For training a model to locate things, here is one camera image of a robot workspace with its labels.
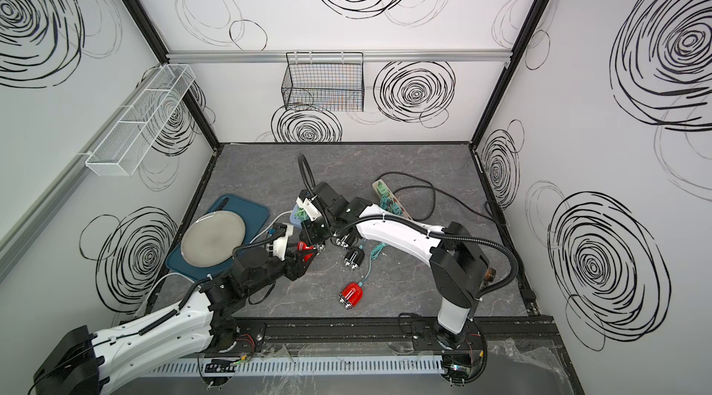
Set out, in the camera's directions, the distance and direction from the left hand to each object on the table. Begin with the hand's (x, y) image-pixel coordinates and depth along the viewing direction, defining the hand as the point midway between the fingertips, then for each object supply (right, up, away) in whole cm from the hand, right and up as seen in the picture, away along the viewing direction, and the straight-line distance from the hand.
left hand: (311, 251), depth 78 cm
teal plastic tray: (-43, -6, +8) cm, 44 cm away
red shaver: (-1, +1, -2) cm, 2 cm away
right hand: (-3, +4, -1) cm, 5 cm away
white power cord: (-18, +4, +17) cm, 25 cm away
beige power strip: (+21, +16, +18) cm, 32 cm away
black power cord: (+42, +14, +25) cm, 51 cm away
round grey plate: (-37, 0, +14) cm, 39 cm away
